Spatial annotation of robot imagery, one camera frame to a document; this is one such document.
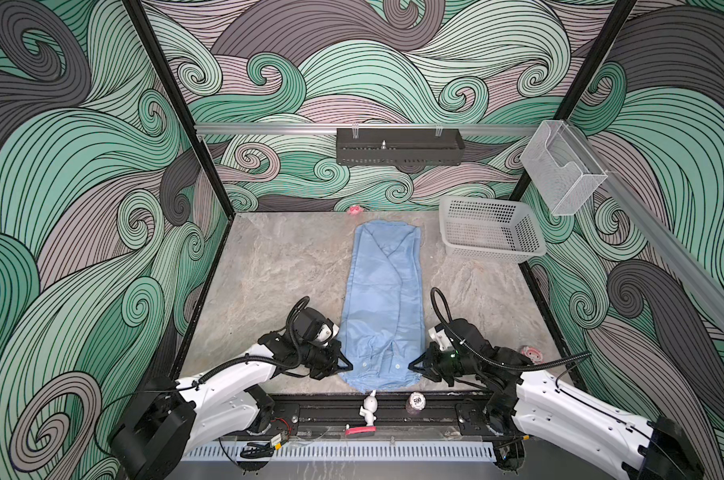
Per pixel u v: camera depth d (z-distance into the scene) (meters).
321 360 0.69
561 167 0.79
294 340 0.64
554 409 0.50
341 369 0.73
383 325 0.85
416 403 0.70
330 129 0.94
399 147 0.96
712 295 0.52
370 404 0.73
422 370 0.69
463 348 0.59
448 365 0.67
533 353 0.81
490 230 1.14
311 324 0.65
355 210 1.18
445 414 0.75
